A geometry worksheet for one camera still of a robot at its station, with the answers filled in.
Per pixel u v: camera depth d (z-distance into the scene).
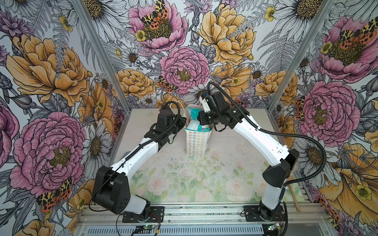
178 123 0.73
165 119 0.61
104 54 0.89
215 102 0.57
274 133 0.47
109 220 0.73
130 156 0.48
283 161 0.45
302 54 0.89
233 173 0.89
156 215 0.73
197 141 0.81
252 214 0.73
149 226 0.71
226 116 0.52
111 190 0.42
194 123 0.76
